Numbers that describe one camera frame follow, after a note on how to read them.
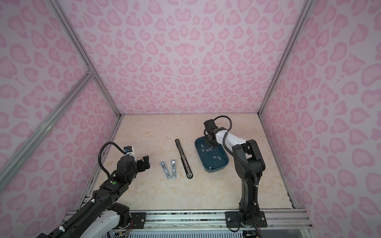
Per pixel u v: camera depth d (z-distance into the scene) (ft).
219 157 3.12
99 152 1.86
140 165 2.41
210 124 2.63
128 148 2.36
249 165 1.72
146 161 2.50
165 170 2.95
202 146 3.30
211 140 2.36
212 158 3.11
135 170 2.17
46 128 2.11
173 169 2.96
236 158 1.61
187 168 2.91
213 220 2.46
